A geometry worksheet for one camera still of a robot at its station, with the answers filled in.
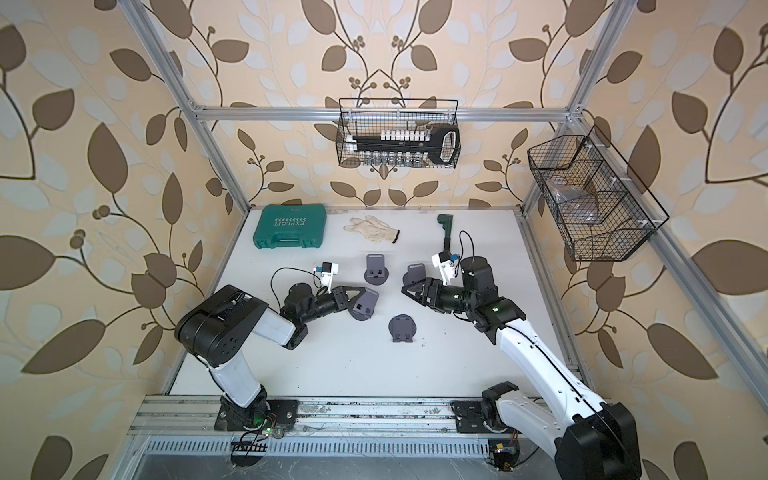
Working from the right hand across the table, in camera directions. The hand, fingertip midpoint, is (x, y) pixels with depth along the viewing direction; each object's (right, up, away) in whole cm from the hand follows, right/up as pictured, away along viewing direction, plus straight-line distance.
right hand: (409, 293), depth 75 cm
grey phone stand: (-10, +3, +21) cm, 24 cm away
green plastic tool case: (-39, +19, +35) cm, 56 cm away
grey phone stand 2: (+3, +3, +20) cm, 21 cm away
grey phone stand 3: (-13, -6, +11) cm, 18 cm away
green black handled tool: (+17, +20, +41) cm, 48 cm away
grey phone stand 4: (-1, -13, +14) cm, 19 cm away
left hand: (-14, 0, +10) cm, 17 cm away
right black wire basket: (+53, +18, -3) cm, 56 cm away
